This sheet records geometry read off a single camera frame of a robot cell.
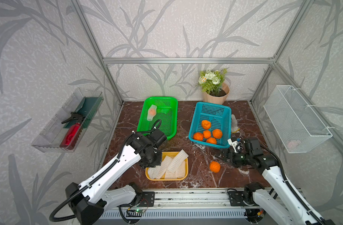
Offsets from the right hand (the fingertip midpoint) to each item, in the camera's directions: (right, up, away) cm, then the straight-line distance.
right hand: (218, 157), depth 76 cm
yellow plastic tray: (-27, -2, +11) cm, 29 cm away
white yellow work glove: (+19, +14, +27) cm, 36 cm away
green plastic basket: (-32, +20, +32) cm, 50 cm away
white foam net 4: (-27, -11, +3) cm, 30 cm away
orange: (-9, +9, +15) cm, 20 cm away
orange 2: (-3, +10, +18) cm, 21 cm away
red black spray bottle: (-67, +15, -17) cm, 71 cm away
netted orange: (-43, +25, +29) cm, 58 cm away
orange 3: (0, +6, +15) cm, 16 cm away
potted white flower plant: (+7, +42, +35) cm, 55 cm away
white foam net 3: (-34, -5, -8) cm, 35 cm away
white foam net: (-23, -3, +2) cm, 23 cm away
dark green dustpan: (-66, +26, -8) cm, 72 cm away
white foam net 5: (-20, -9, +4) cm, 23 cm away
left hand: (-33, -2, -6) cm, 33 cm away
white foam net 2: (-31, -7, +4) cm, 32 cm away
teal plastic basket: (+10, +22, +32) cm, 40 cm away
